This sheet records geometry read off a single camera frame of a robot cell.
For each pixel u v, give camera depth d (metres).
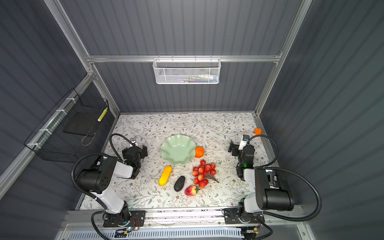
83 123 0.74
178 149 0.98
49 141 0.64
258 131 1.05
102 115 0.81
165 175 0.85
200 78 0.93
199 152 0.92
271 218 0.73
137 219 0.72
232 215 0.74
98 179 0.48
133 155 0.74
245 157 0.69
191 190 0.79
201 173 0.84
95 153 1.01
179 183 0.81
